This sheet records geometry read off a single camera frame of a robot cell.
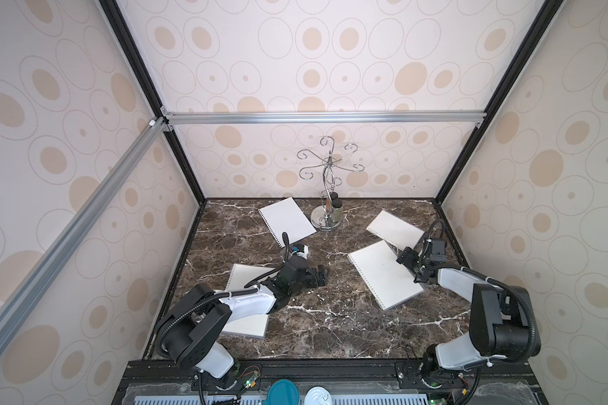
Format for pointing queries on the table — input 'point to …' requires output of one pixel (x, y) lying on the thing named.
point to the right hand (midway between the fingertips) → (417, 260)
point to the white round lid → (317, 395)
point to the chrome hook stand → (328, 217)
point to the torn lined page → (287, 216)
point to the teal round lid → (282, 391)
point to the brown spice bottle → (333, 197)
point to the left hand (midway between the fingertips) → (329, 271)
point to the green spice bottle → (337, 213)
